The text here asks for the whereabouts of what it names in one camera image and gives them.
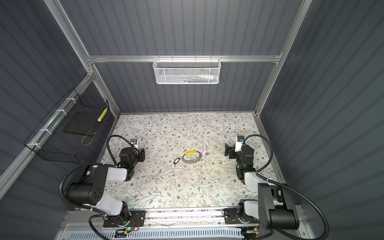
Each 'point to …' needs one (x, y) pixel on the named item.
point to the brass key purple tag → (203, 152)
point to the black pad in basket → (80, 122)
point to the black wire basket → (49, 139)
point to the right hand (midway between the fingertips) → (236, 144)
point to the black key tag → (176, 161)
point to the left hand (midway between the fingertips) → (137, 148)
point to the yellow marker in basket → (102, 115)
